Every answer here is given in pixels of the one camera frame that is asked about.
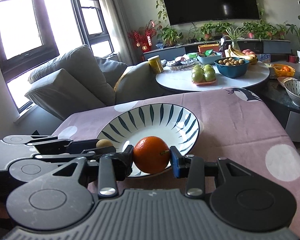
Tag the orange basket of tangerines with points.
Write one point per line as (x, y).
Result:
(283, 70)

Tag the teal snack tray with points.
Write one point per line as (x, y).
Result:
(209, 59)

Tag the yellow canister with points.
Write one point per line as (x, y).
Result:
(155, 64)

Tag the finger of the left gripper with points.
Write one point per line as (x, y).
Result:
(59, 146)
(64, 158)

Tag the blue bowl of kiwis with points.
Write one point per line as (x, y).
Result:
(232, 67)

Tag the pink deer-print tablecloth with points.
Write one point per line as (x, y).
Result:
(233, 124)

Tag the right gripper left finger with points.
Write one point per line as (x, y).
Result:
(110, 168)

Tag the red flower decoration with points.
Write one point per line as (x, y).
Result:
(143, 36)

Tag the large dark orange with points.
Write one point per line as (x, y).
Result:
(151, 155)

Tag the small striped bowl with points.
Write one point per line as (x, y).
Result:
(293, 90)

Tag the grey fabric sofa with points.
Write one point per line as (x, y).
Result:
(79, 81)

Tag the black wall television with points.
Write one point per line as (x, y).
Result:
(186, 11)

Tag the brown kiwi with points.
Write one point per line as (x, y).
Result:
(104, 143)

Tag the green apples on plate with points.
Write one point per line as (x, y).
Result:
(203, 73)

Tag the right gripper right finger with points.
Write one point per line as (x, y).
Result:
(194, 168)

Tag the blue striped white bowl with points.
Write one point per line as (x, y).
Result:
(175, 125)

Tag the bunch of bananas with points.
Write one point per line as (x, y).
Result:
(231, 52)

